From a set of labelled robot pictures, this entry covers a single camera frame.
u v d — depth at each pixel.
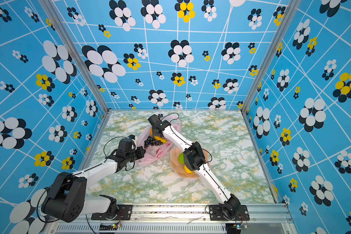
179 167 0.87
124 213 0.73
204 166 0.67
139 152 0.80
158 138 0.99
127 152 0.72
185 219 0.72
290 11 0.69
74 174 0.46
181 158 0.87
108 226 0.72
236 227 0.70
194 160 0.67
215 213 0.73
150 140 0.97
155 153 0.96
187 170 0.83
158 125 0.80
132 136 0.83
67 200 0.42
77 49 0.86
